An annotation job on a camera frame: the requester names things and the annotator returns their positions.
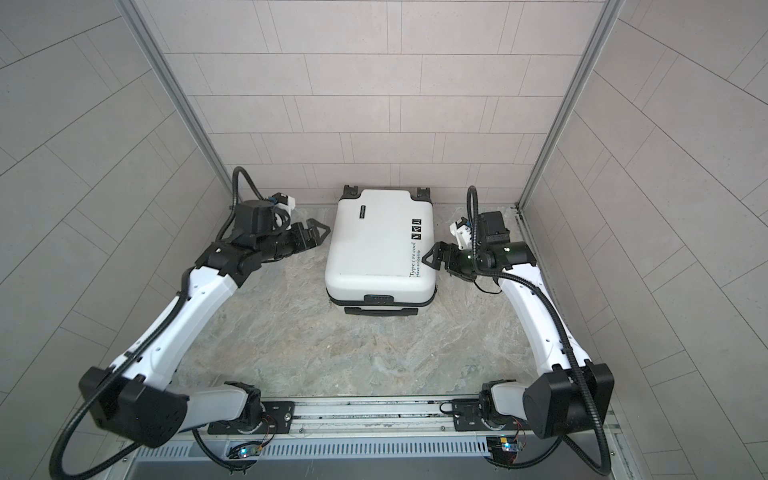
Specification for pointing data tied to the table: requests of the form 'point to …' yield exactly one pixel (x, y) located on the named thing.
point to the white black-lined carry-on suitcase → (380, 251)
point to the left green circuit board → (246, 449)
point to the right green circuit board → (502, 448)
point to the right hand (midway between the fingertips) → (433, 264)
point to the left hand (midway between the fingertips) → (327, 232)
